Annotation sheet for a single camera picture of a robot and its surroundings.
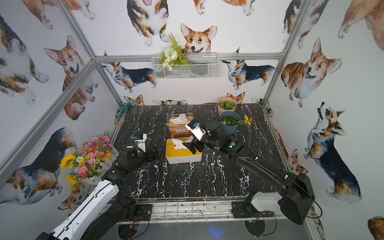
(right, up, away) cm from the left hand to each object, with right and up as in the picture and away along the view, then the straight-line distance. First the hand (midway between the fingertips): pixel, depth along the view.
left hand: (156, 144), depth 80 cm
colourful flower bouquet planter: (-32, -8, -7) cm, 33 cm away
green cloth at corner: (-39, +23, +40) cm, 60 cm away
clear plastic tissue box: (+11, +4, +20) cm, 23 cm away
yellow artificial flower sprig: (+52, +12, +12) cm, 55 cm away
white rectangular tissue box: (+14, -11, +10) cm, 20 cm away
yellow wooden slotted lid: (+7, -6, +5) cm, 10 cm away
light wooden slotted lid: (+10, +8, +18) cm, 22 cm away
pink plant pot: (+41, +24, +26) cm, 54 cm away
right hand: (+20, +8, -7) cm, 23 cm away
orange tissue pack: (+11, -1, +8) cm, 13 cm away
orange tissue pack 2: (+11, +13, +18) cm, 25 cm away
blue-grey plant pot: (+44, +11, +21) cm, 50 cm away
